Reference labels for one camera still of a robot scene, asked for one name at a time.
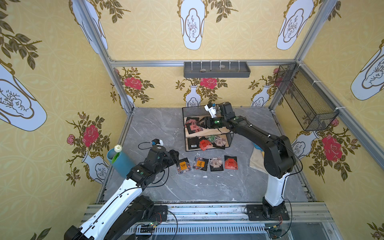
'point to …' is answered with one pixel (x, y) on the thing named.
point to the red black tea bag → (230, 162)
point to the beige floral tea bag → (216, 164)
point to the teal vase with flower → (121, 164)
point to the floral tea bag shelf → (219, 142)
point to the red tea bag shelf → (204, 144)
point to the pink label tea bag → (194, 126)
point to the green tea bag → (211, 138)
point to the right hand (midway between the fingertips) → (195, 126)
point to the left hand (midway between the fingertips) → (174, 155)
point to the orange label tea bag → (200, 163)
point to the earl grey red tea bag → (192, 118)
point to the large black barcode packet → (193, 143)
